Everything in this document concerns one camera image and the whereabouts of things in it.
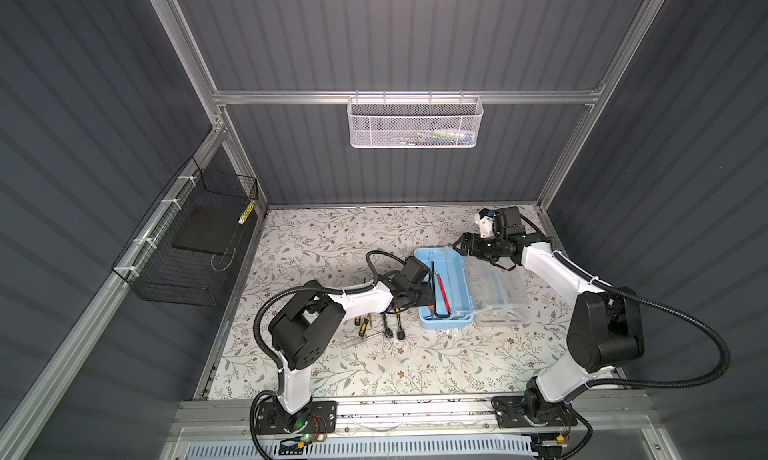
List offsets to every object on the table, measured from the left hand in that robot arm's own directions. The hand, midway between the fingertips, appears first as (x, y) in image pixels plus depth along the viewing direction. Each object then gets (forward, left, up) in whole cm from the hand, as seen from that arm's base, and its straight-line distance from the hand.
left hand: (431, 296), depth 91 cm
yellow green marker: (+14, +52, +23) cm, 59 cm away
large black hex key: (+1, -1, -2) cm, 3 cm away
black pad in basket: (+5, +55, +29) cm, 63 cm away
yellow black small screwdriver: (-7, +21, -3) cm, 23 cm away
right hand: (+10, -11, +10) cm, 18 cm away
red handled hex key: (+3, -5, -3) cm, 7 cm away
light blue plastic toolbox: (0, -11, +3) cm, 12 cm away
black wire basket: (+3, +65, +24) cm, 69 cm away
